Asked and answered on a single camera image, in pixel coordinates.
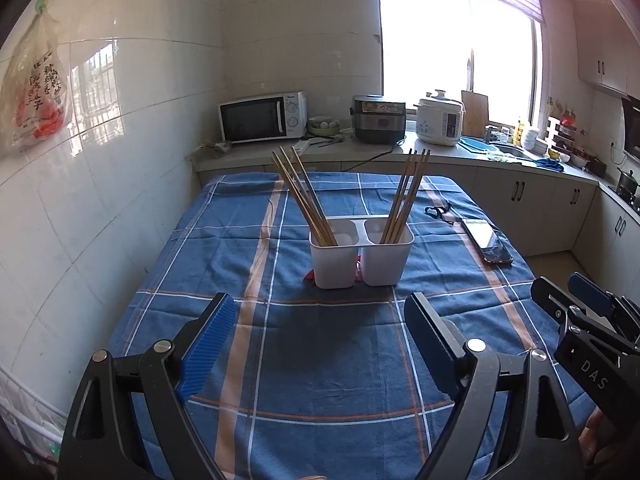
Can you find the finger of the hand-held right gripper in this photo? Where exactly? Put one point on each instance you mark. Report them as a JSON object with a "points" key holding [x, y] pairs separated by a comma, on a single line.
{"points": [[550, 300], [592, 295]]}

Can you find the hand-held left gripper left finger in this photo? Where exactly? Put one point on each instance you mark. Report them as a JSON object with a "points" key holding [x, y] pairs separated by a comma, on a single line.
{"points": [[210, 345]]}

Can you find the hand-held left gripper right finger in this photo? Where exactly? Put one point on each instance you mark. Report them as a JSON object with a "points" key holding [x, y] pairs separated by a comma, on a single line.
{"points": [[430, 345]]}

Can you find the white double utensil holder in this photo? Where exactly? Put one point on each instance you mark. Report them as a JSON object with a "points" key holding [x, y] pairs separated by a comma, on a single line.
{"points": [[340, 265]]}

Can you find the bunch of wooden chopsticks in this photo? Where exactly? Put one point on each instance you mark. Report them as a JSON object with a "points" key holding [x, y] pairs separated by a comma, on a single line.
{"points": [[305, 200], [402, 195]]}

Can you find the person's right hand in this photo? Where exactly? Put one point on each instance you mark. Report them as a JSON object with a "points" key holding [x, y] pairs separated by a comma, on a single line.
{"points": [[595, 435]]}

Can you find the smartphone in clear case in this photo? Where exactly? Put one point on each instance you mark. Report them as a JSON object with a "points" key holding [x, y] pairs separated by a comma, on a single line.
{"points": [[487, 242]]}

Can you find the gas stove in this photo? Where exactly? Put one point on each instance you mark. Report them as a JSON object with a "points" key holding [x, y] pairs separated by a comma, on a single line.
{"points": [[632, 204]]}

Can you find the red paper piece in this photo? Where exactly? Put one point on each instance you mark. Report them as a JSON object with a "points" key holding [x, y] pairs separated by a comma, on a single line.
{"points": [[358, 267]]}

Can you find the blue plaid tablecloth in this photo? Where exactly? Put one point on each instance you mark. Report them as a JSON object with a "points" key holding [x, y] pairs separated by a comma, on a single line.
{"points": [[325, 360]]}

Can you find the black pot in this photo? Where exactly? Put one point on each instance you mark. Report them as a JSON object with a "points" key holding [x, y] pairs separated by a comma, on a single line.
{"points": [[627, 182]]}

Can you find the black container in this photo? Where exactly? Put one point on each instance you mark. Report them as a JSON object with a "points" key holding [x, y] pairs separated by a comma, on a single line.
{"points": [[596, 167]]}

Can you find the blue cloth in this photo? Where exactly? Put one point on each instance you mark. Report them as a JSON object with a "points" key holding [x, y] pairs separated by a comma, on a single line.
{"points": [[547, 164]]}

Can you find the stack of white bowls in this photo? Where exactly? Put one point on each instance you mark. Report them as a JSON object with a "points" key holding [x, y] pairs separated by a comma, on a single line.
{"points": [[530, 139]]}

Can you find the spice rack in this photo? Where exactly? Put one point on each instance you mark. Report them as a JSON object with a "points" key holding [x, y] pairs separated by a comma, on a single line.
{"points": [[560, 130]]}

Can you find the black range hood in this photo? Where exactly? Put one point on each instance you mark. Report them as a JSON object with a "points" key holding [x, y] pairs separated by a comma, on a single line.
{"points": [[632, 130]]}

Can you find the yellow oil bottle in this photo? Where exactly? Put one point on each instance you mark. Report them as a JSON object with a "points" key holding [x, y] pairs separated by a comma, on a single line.
{"points": [[519, 132]]}

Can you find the blue mat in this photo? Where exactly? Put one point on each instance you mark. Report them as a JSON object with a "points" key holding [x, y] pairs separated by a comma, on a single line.
{"points": [[475, 144]]}

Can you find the metal faucet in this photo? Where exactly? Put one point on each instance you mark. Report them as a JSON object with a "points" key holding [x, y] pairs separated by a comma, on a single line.
{"points": [[492, 135]]}

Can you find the wooden cutting board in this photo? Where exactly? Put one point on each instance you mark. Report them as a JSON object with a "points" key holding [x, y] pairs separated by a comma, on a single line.
{"points": [[475, 112]]}

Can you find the white pressure cooker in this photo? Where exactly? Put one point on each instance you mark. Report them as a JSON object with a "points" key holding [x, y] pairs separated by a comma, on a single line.
{"points": [[440, 120]]}

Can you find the white power strip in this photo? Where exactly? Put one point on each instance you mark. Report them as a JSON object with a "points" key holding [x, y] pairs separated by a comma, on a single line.
{"points": [[302, 146]]}

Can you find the white microwave oven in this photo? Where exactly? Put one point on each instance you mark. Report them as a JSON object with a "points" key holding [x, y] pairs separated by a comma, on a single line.
{"points": [[250, 117]]}

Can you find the black rice cooker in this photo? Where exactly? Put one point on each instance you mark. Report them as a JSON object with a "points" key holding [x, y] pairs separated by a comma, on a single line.
{"points": [[377, 120]]}

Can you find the bowl of eggs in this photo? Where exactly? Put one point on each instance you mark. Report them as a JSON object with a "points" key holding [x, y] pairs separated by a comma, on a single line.
{"points": [[324, 125]]}

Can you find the kitchen window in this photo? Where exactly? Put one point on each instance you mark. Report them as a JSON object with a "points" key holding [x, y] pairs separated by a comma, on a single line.
{"points": [[425, 35]]}

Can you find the printed plastic bag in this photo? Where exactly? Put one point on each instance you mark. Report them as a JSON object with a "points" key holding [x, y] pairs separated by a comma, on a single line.
{"points": [[37, 85]]}

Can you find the white wall cabinets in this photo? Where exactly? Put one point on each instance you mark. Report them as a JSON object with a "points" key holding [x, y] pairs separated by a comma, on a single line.
{"points": [[600, 50]]}

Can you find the green wall hook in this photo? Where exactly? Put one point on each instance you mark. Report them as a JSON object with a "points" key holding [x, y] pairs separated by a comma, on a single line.
{"points": [[42, 4]]}

